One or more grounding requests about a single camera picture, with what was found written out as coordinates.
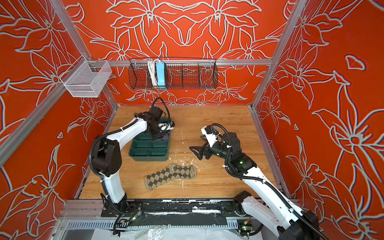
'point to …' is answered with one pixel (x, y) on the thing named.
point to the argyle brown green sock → (173, 172)
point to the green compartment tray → (143, 148)
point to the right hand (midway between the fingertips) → (194, 142)
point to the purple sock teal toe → (165, 137)
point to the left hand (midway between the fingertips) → (159, 130)
